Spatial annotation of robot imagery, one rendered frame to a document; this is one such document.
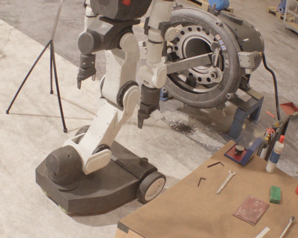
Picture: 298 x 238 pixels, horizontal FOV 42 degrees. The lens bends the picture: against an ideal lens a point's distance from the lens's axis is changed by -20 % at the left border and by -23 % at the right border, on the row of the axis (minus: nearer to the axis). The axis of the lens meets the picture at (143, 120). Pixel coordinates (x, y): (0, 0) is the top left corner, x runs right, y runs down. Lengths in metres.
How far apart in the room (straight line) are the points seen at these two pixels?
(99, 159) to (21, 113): 1.06
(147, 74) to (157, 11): 0.36
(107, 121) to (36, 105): 1.09
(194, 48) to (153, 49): 1.38
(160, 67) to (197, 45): 1.38
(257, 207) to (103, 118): 0.99
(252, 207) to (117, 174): 0.90
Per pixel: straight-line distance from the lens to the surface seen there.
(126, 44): 2.10
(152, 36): 1.98
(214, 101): 3.07
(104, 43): 2.01
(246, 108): 3.44
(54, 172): 2.25
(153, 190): 2.60
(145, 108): 2.18
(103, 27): 2.02
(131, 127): 3.27
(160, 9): 1.91
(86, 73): 2.43
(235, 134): 3.46
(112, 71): 2.27
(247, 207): 2.00
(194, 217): 1.88
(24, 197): 2.46
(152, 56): 2.03
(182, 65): 3.10
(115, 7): 1.92
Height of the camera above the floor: 1.67
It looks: 30 degrees down
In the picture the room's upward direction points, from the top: 13 degrees clockwise
